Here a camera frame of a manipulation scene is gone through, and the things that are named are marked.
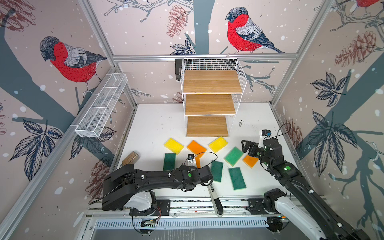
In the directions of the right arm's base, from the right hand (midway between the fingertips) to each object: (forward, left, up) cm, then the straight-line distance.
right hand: (247, 144), depth 79 cm
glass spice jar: (-6, +66, -10) cm, 67 cm away
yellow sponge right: (+9, +14, -16) cm, 23 cm away
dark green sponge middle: (-8, +16, -14) cm, 22 cm away
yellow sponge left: (+6, +44, -15) cm, 47 cm away
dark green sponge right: (-14, +5, -15) cm, 21 cm away
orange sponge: (+5, +28, -15) cm, 32 cm away
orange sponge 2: (-3, -5, -15) cm, 16 cm away
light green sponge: (0, +5, -14) cm, 15 cm away
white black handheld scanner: (-27, +17, -11) cm, 33 cm away
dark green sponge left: (-5, +45, -15) cm, 47 cm away
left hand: (-15, +25, -11) cm, 32 cm away
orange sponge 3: (-5, +27, -14) cm, 31 cm away
